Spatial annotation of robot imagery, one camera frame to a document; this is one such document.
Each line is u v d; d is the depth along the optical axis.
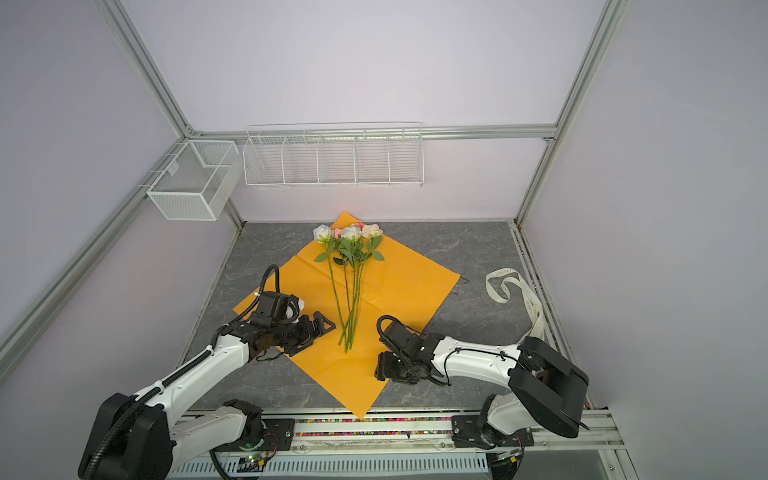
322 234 1.09
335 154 1.07
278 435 0.73
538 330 0.91
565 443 0.72
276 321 0.71
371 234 1.12
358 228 1.11
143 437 0.39
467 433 0.74
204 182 1.02
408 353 0.64
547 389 0.43
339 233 1.11
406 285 1.03
